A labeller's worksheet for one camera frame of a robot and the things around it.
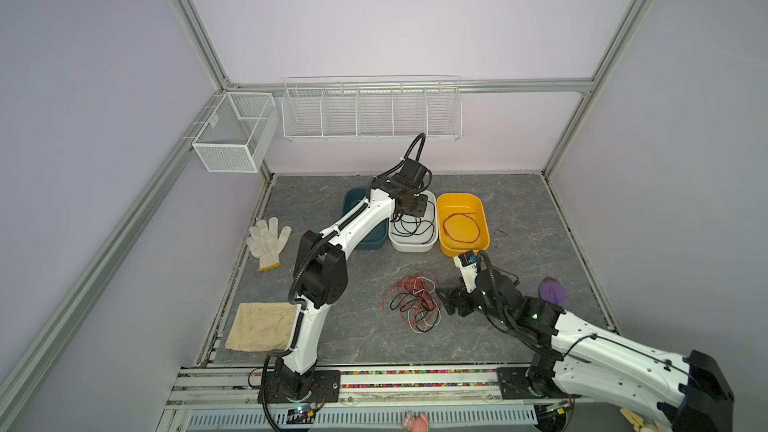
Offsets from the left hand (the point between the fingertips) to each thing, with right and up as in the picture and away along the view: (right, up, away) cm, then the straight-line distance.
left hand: (420, 209), depth 91 cm
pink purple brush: (+39, -25, -2) cm, 46 cm away
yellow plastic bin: (+16, -5, +15) cm, 23 cm away
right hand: (+7, -20, -12) cm, 25 cm away
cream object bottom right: (+48, -49, -21) cm, 72 cm away
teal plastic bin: (-13, -9, +4) cm, 17 cm away
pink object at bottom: (-3, -48, -24) cm, 54 cm away
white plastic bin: (-2, -12, +6) cm, 13 cm away
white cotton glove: (-52, -12, +11) cm, 55 cm away
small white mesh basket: (-62, +26, +10) cm, 68 cm away
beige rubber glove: (-45, -33, -7) cm, 56 cm away
